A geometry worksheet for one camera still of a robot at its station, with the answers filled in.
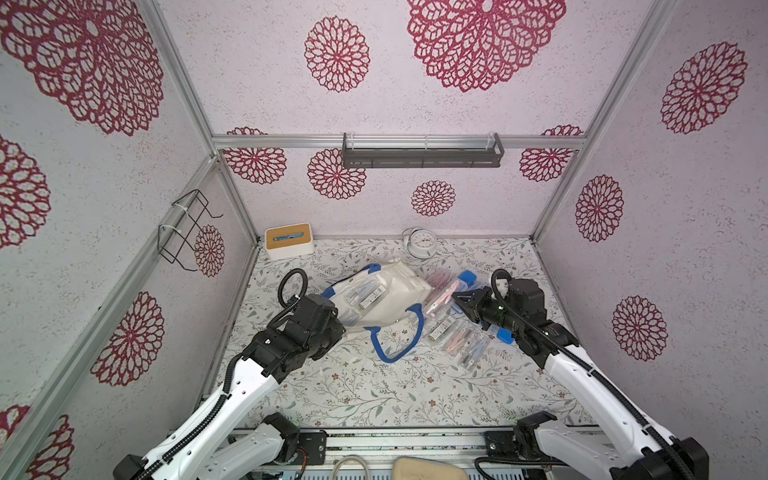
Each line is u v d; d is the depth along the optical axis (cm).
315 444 75
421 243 114
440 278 107
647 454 39
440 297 78
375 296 100
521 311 58
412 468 70
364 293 100
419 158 89
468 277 105
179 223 76
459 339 92
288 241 116
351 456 73
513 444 73
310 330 53
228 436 44
